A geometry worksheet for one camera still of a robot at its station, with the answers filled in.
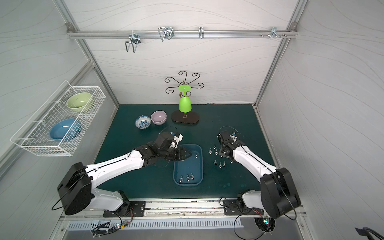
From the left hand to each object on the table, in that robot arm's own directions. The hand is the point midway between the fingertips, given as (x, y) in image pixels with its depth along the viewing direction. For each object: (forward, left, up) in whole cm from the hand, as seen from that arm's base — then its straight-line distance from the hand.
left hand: (189, 155), depth 77 cm
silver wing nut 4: (+2, -15, -14) cm, 21 cm away
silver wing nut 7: (+6, -3, -13) cm, 15 cm away
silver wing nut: (+13, -15, -14) cm, 24 cm away
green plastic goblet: (+31, +4, +7) cm, 32 cm away
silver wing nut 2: (+9, -12, -13) cm, 20 cm away
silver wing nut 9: (-7, -1, -13) cm, 15 cm away
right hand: (+8, -23, -8) cm, 25 cm away
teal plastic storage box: (-4, 0, -13) cm, 13 cm away
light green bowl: (+18, +57, +20) cm, 64 cm away
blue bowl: (+2, +55, +18) cm, 58 cm away
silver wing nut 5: (+1, -18, -14) cm, 23 cm away
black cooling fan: (-27, -38, -17) cm, 50 cm away
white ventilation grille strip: (-29, +30, -12) cm, 44 cm away
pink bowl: (+35, +25, -11) cm, 45 cm away
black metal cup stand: (+37, +11, -13) cm, 41 cm away
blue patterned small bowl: (+32, +37, -12) cm, 50 cm away
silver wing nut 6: (+4, -25, -15) cm, 29 cm away
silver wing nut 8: (-7, +1, -13) cm, 15 cm away
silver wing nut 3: (+9, -16, -14) cm, 23 cm away
